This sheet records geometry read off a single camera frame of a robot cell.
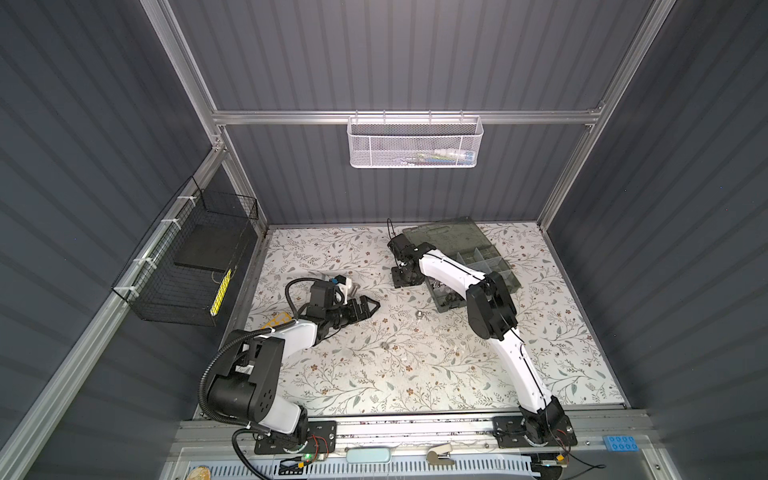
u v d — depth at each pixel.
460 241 1.16
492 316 0.64
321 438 0.72
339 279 0.86
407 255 0.84
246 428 0.49
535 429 0.65
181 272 0.72
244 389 0.44
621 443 0.71
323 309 0.72
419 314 0.95
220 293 0.69
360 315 0.81
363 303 0.83
